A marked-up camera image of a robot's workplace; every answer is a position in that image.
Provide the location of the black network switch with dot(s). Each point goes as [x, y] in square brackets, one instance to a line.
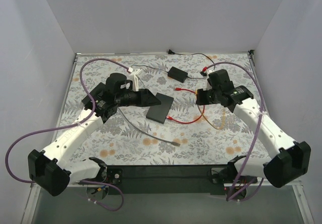
[95, 92]
[159, 113]

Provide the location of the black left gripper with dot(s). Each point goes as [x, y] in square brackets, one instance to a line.
[142, 97]

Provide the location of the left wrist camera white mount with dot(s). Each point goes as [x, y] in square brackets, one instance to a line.
[134, 76]

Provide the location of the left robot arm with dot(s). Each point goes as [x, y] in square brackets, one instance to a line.
[51, 168]

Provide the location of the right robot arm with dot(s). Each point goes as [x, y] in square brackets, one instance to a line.
[289, 159]

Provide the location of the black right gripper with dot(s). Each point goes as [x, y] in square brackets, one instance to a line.
[201, 97]

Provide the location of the floral patterned table mat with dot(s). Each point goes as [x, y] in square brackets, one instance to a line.
[186, 137]

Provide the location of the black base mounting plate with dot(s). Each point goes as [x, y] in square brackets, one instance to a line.
[169, 179]

